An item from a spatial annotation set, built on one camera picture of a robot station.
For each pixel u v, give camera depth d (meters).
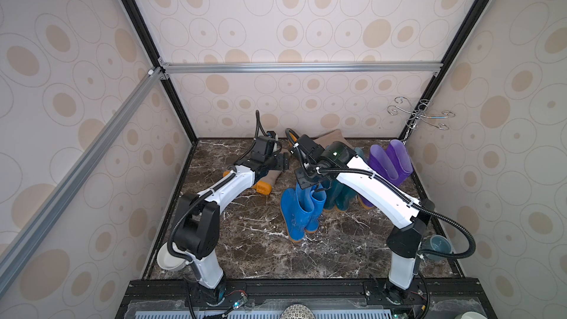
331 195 0.83
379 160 0.78
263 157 0.69
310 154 0.55
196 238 0.46
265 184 0.95
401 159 0.78
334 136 1.17
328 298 0.73
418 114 0.86
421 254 0.52
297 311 0.69
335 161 0.49
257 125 0.69
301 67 0.92
